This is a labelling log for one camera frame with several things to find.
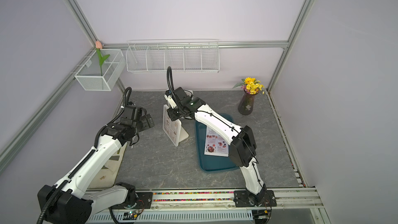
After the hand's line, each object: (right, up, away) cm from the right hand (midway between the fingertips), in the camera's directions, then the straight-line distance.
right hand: (170, 112), depth 82 cm
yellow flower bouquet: (+45, +15, +7) cm, 48 cm away
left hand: (-13, -5, -2) cm, 15 cm away
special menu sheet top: (+25, -20, +10) cm, 33 cm away
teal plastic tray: (+22, -28, +2) cm, 36 cm away
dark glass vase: (+45, +3, +19) cm, 49 cm away
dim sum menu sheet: (-1, -9, +5) cm, 10 cm away
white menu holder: (0, +8, -8) cm, 11 cm away
